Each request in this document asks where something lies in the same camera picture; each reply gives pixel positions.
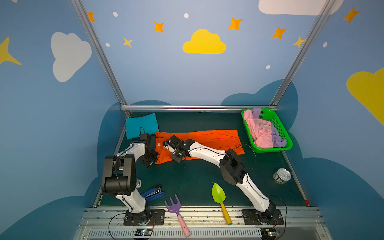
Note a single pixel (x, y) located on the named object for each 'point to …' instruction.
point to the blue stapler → (153, 194)
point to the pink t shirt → (261, 130)
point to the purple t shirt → (278, 142)
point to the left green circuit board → (143, 232)
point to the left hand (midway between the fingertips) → (158, 160)
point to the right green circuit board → (268, 233)
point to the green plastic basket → (269, 115)
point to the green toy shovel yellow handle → (219, 195)
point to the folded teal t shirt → (143, 125)
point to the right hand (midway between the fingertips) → (177, 152)
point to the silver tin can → (282, 175)
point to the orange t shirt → (218, 141)
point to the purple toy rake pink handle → (175, 208)
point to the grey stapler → (138, 183)
